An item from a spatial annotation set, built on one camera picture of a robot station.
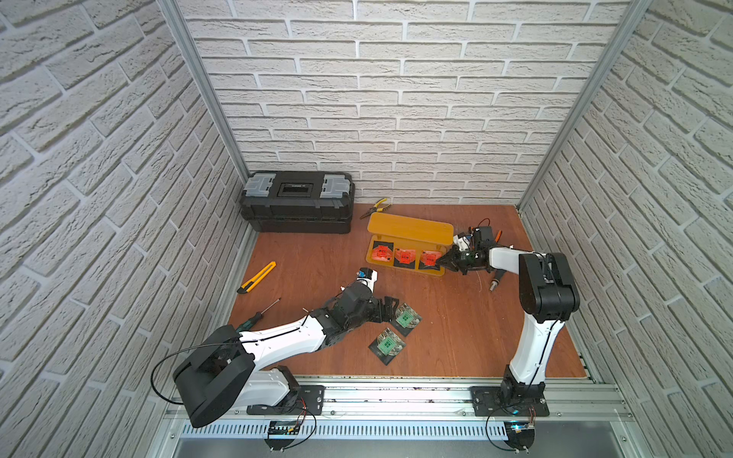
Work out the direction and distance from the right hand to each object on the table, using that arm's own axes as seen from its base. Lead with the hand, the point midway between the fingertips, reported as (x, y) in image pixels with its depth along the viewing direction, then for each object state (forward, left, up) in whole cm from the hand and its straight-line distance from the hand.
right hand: (441, 260), depth 100 cm
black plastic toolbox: (+19, +50, +14) cm, 56 cm away
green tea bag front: (-28, +22, -2) cm, 36 cm away
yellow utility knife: (-5, +66, +1) cm, 67 cm away
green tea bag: (-20, +15, -2) cm, 25 cm away
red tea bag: (+6, +21, 0) cm, 22 cm away
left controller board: (-46, +51, -4) cm, 69 cm away
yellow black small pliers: (+28, +22, 0) cm, 35 cm away
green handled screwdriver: (-19, +64, 0) cm, 67 cm away
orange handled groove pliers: (+11, -25, -1) cm, 27 cm away
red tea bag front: (+2, +13, -1) cm, 13 cm away
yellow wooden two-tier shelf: (+4, +13, +12) cm, 18 cm away
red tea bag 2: (+2, +3, -1) cm, 4 cm away
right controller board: (-52, -10, -4) cm, 53 cm away
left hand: (-18, +20, +8) cm, 28 cm away
